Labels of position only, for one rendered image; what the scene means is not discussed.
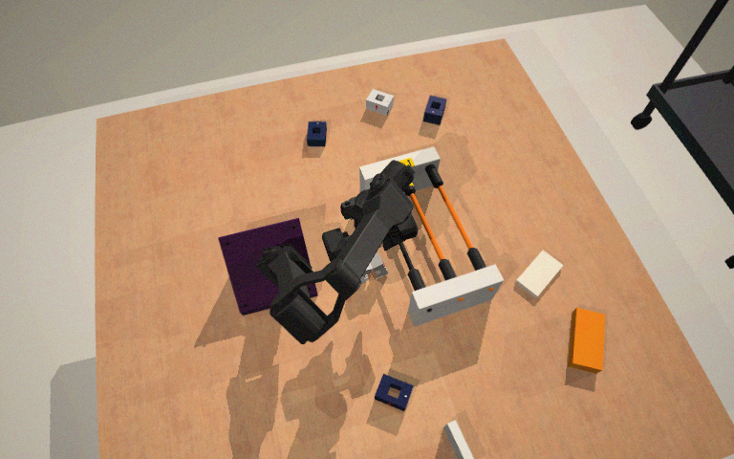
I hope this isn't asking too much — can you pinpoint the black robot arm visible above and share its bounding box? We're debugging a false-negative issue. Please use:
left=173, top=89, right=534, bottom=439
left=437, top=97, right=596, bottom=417
left=256, top=160, right=415, bottom=344

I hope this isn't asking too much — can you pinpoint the orange rectangular block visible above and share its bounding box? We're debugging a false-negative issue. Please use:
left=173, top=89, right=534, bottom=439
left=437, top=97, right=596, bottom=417
left=568, top=307, right=606, bottom=374

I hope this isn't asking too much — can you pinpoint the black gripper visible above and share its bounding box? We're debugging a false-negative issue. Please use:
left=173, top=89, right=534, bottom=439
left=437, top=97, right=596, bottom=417
left=322, top=213, right=418, bottom=261

